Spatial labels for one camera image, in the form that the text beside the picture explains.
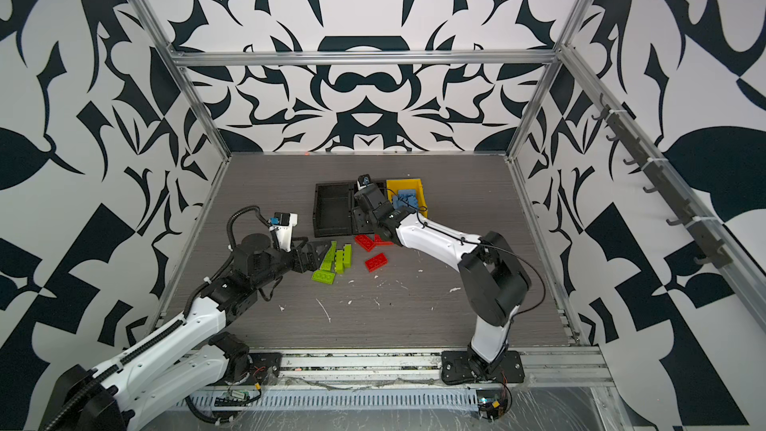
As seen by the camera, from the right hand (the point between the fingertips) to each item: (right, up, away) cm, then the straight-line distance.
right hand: (363, 209), depth 89 cm
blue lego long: (+14, +3, +15) cm, 20 cm away
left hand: (-11, -6, -11) cm, 16 cm away
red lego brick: (0, -11, +5) cm, 12 cm away
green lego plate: (-12, -20, 0) cm, 23 cm away
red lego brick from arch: (+4, -16, +2) cm, 17 cm away
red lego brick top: (+5, -11, +7) cm, 14 cm away
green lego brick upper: (-7, -16, 0) cm, 17 cm away
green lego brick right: (-5, -14, +2) cm, 15 cm away
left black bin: (-12, -1, +17) cm, 21 cm away
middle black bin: (0, -3, -9) cm, 10 cm away
